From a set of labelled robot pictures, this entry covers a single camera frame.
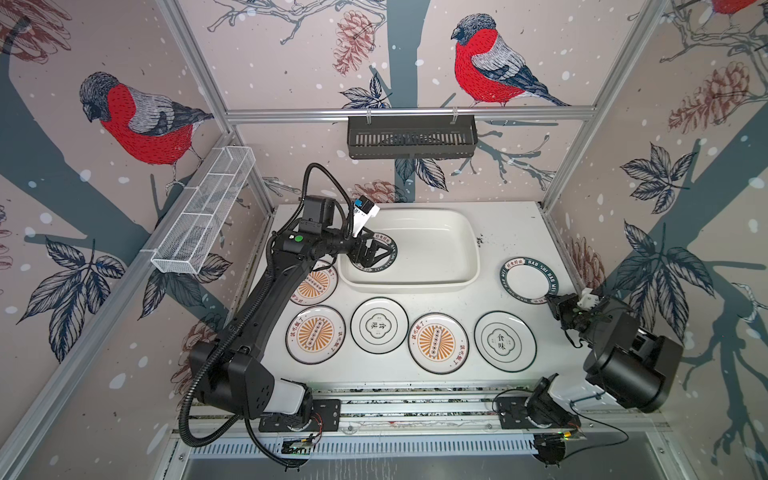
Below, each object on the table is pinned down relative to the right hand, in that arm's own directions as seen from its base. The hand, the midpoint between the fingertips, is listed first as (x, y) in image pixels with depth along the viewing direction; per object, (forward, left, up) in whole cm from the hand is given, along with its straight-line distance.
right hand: (549, 297), depth 89 cm
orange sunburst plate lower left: (-13, +71, -3) cm, 72 cm away
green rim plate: (+13, +51, -2) cm, 53 cm away
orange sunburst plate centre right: (-14, +34, -4) cm, 37 cm away
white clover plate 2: (-12, +15, -5) cm, 20 cm away
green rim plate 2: (+7, +4, -2) cm, 8 cm away
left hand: (0, +51, +26) cm, 57 cm away
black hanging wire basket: (+48, +43, +27) cm, 69 cm away
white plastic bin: (+18, +33, -1) cm, 37 cm away
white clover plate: (-9, +52, -3) cm, 53 cm away
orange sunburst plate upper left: (+3, +74, -2) cm, 74 cm away
